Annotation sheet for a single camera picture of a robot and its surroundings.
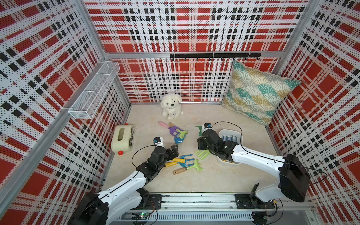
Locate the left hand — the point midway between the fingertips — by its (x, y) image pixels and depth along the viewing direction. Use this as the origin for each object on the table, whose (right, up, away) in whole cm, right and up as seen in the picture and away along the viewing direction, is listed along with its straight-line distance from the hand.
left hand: (174, 147), depth 85 cm
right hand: (+16, +5, -2) cm, 17 cm away
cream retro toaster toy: (-34, +5, +3) cm, 34 cm away
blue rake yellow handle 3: (+1, +3, +13) cm, 13 cm away
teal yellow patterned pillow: (+53, +34, +5) cm, 63 cm away
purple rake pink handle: (-3, +9, +16) cm, 19 cm away
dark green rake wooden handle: (+16, +12, -6) cm, 21 cm away
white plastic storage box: (+39, +6, +11) cm, 41 cm away
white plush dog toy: (-4, +28, +12) cm, 31 cm away
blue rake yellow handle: (+36, +4, +13) cm, 38 cm away
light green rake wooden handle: (+14, -12, 0) cm, 18 cm away
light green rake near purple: (+4, +7, +14) cm, 16 cm away
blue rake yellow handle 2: (-2, -11, +1) cm, 11 cm away
